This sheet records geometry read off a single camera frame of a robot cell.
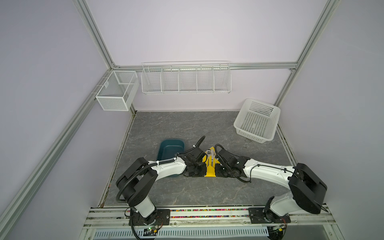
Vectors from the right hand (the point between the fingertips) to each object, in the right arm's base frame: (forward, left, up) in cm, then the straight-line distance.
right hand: (215, 173), depth 86 cm
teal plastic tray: (+18, +30, -4) cm, 35 cm away
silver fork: (0, +3, +24) cm, 24 cm away
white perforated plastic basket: (+44, -36, -3) cm, 57 cm away
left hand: (-1, +5, 0) cm, 6 cm away
